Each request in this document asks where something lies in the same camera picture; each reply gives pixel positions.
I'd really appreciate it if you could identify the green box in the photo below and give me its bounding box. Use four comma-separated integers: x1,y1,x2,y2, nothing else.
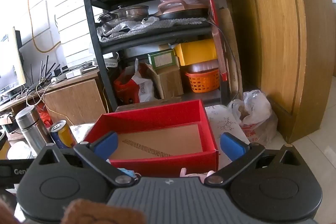
148,49,177,69

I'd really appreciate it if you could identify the pink frying pan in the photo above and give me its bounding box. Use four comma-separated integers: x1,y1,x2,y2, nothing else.
154,1,210,20

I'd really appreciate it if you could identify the red cardboard box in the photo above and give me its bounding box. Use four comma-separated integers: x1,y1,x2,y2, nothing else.
83,99,219,178

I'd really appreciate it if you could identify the blue face mask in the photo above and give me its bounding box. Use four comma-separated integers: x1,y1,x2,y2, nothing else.
118,168,141,180

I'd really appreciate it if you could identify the wooden cabinet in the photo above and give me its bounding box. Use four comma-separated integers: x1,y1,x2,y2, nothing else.
223,0,336,144

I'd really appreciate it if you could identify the black router with antennas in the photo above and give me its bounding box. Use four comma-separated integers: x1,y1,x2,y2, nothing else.
29,55,69,85

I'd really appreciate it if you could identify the steel thermos bottle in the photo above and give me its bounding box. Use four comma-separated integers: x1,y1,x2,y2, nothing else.
15,105,50,155

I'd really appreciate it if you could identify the white round container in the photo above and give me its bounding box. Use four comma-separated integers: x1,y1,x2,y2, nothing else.
7,140,34,160

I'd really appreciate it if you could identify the steel pot with lid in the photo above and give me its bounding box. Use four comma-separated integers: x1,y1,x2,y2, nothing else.
98,5,150,24

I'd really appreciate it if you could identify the black metal shelf rack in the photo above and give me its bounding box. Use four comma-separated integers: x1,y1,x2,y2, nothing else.
79,0,237,112

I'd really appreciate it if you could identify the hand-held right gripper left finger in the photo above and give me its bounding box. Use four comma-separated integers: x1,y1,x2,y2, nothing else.
34,132,135,187

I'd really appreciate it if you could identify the yellow drink can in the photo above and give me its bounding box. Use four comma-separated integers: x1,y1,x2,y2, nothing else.
49,120,76,149

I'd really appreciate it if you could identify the white power adapter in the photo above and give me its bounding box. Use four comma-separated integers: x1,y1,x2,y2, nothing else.
66,69,84,79

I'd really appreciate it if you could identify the orange cable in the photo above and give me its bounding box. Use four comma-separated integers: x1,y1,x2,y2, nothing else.
28,0,61,53

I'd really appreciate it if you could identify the brown cardboard box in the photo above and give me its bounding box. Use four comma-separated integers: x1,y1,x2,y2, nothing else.
146,63,184,100

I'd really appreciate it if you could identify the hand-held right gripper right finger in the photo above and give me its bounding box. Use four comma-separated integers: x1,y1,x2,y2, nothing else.
204,132,305,186

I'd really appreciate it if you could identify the orange plastic basket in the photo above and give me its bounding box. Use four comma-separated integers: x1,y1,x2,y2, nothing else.
185,68,220,93

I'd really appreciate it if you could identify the wooden low desk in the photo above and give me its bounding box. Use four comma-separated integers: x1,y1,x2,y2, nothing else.
0,73,109,125

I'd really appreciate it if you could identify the wooden stool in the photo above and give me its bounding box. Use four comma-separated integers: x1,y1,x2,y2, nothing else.
115,101,184,113

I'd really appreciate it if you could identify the yellow box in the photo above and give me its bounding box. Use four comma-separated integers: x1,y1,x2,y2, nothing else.
174,39,218,66

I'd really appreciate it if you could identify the red and white plastic bag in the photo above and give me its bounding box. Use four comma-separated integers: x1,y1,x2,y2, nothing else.
113,59,155,105

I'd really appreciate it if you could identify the bubble wrap sheet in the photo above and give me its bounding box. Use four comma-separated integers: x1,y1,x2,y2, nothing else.
97,17,210,42

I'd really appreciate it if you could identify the clear plastic container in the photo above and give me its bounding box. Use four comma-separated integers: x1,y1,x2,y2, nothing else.
188,61,219,74

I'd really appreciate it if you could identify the computer monitor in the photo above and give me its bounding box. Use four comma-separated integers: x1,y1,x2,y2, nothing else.
0,27,27,94

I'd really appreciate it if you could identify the white power strip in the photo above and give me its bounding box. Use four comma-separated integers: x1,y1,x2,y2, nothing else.
93,57,118,67

